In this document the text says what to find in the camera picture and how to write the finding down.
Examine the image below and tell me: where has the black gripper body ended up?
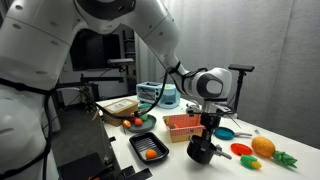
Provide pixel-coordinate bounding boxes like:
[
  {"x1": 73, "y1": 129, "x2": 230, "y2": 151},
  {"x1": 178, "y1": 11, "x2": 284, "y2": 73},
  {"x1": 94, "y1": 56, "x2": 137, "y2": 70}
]
[{"x1": 199, "y1": 113, "x2": 222, "y2": 132}]

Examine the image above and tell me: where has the orange checkered paper box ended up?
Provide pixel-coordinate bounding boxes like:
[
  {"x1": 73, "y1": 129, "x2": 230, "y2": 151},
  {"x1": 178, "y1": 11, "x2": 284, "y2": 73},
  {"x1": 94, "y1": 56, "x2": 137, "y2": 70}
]
[{"x1": 162, "y1": 113, "x2": 205, "y2": 144}]

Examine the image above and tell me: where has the black pot cream inside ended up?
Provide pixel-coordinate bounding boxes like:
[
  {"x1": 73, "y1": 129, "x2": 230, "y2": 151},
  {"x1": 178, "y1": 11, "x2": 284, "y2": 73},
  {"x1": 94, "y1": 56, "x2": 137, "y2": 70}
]
[{"x1": 186, "y1": 134, "x2": 233, "y2": 165}]

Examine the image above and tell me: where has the orange plush ball toy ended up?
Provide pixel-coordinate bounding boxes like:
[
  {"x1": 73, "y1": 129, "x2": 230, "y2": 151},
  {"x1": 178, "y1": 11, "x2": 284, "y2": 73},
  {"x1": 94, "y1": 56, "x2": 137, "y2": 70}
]
[{"x1": 145, "y1": 148, "x2": 158, "y2": 160}]

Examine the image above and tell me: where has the teal toy frying pan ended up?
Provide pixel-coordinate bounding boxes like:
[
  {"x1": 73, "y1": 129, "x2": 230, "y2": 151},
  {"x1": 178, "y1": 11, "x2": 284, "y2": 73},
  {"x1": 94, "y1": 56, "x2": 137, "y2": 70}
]
[{"x1": 213, "y1": 126, "x2": 253, "y2": 141}]

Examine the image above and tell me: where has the red round toy plate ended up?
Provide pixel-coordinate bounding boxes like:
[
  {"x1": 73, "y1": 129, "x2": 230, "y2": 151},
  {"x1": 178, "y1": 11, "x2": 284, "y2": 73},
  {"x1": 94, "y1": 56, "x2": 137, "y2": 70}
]
[{"x1": 230, "y1": 142, "x2": 253, "y2": 157}]

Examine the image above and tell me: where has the plush corn cob toy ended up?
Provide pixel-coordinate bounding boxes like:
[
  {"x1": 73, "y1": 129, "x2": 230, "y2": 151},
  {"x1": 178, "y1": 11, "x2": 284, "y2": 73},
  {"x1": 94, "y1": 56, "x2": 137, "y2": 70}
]
[{"x1": 239, "y1": 154, "x2": 263, "y2": 170}]

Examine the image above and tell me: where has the plush pineapple toy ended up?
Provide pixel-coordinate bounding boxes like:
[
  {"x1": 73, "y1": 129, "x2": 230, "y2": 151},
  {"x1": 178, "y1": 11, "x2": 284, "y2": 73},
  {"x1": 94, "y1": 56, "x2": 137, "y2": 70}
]
[{"x1": 250, "y1": 129, "x2": 298, "y2": 169}]

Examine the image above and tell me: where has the small teal toy bowl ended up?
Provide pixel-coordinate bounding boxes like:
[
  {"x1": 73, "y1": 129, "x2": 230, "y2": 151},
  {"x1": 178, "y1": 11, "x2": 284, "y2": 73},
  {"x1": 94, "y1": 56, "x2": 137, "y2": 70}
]
[{"x1": 137, "y1": 103, "x2": 152, "y2": 111}]

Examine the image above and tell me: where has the light blue toy oven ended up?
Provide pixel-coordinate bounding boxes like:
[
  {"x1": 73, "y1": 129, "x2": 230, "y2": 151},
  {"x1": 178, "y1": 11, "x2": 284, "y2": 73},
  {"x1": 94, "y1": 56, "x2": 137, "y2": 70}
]
[{"x1": 135, "y1": 81, "x2": 164, "y2": 104}]

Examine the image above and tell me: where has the brown cardboard box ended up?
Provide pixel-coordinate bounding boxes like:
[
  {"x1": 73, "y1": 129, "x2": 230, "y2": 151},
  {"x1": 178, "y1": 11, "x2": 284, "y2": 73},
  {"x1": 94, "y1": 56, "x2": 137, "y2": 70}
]
[{"x1": 99, "y1": 98, "x2": 139, "y2": 128}]

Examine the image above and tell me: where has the black tripod pole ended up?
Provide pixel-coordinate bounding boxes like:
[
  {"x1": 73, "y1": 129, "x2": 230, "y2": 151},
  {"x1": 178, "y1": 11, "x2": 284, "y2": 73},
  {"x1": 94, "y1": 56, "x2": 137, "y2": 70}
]
[{"x1": 230, "y1": 71, "x2": 248, "y2": 116}]

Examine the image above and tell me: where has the black plastic food tray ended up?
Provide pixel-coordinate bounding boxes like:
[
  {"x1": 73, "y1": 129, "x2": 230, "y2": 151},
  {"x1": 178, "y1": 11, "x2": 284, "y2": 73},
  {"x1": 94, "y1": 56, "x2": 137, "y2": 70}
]
[{"x1": 128, "y1": 131, "x2": 170, "y2": 165}]

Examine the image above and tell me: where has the black tape patch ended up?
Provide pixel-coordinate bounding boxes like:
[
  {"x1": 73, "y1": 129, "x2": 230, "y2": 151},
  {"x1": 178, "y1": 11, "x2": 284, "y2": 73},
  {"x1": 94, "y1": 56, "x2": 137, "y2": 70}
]
[
  {"x1": 120, "y1": 165, "x2": 137, "y2": 178},
  {"x1": 130, "y1": 168, "x2": 154, "y2": 180}
]

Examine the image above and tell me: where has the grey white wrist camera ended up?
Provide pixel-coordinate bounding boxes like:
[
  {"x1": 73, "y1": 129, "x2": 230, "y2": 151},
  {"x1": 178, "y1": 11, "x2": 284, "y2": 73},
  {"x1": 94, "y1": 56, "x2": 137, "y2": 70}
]
[{"x1": 185, "y1": 103, "x2": 205, "y2": 117}]

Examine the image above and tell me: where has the black stereo camera bar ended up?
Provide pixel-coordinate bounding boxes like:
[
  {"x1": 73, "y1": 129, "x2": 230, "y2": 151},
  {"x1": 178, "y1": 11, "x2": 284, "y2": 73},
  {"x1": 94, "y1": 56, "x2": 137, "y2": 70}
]
[{"x1": 228, "y1": 64, "x2": 256, "y2": 73}]

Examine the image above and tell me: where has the black grey stereo camera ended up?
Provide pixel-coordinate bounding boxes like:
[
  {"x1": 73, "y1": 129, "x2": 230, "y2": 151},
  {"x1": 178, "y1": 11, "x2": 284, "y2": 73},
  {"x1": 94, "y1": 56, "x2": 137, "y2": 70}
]
[{"x1": 107, "y1": 58, "x2": 135, "y2": 67}]

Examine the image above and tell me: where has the black metal mounting rail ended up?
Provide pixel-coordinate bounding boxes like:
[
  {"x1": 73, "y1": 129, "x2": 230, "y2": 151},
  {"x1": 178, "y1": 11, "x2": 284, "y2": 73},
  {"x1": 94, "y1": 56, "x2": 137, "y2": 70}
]
[{"x1": 54, "y1": 75, "x2": 125, "y2": 92}]

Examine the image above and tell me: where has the black wall monitor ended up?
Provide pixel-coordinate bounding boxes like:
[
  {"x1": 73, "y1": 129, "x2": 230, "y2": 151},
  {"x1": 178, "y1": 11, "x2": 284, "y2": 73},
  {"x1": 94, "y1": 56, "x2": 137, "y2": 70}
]
[{"x1": 69, "y1": 29, "x2": 122, "y2": 72}]

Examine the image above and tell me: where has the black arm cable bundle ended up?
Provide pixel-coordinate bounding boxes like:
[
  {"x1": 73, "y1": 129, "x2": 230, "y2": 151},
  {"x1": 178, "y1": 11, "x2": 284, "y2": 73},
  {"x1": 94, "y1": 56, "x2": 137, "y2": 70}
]
[{"x1": 0, "y1": 61, "x2": 209, "y2": 180}]

